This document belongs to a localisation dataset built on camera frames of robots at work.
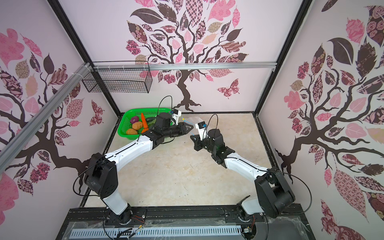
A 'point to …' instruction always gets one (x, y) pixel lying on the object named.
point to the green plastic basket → (126, 114)
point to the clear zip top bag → (192, 121)
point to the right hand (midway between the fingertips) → (192, 134)
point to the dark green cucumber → (151, 120)
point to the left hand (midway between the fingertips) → (192, 129)
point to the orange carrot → (144, 120)
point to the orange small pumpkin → (145, 130)
